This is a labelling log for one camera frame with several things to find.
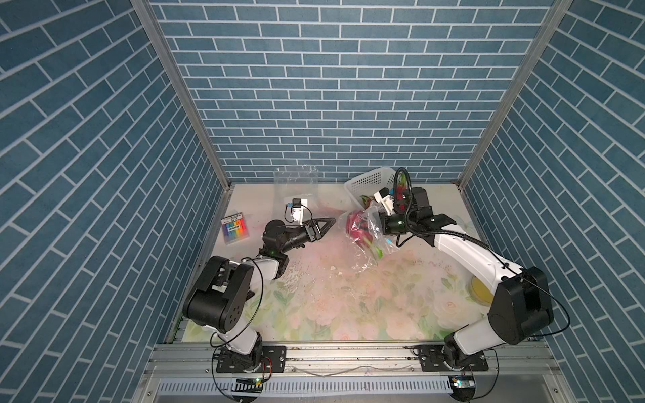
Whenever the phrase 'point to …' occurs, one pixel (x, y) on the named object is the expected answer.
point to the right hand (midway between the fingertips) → (365, 226)
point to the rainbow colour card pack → (234, 228)
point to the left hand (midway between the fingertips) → (337, 226)
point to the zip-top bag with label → (295, 182)
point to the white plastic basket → (370, 183)
